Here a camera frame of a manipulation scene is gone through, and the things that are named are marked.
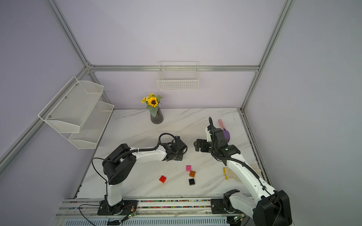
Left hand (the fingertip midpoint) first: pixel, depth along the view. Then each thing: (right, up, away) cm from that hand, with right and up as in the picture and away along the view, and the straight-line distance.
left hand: (177, 155), depth 93 cm
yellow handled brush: (+30, -9, -7) cm, 32 cm away
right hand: (+15, +8, -11) cm, 20 cm away
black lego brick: (+9, -12, -13) cm, 20 cm away
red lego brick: (-8, -11, -11) cm, 18 cm away
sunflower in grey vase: (-17, +37, 0) cm, 40 cm away
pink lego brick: (+7, -6, -7) cm, 12 cm away
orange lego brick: (+9, -9, -9) cm, 16 cm away
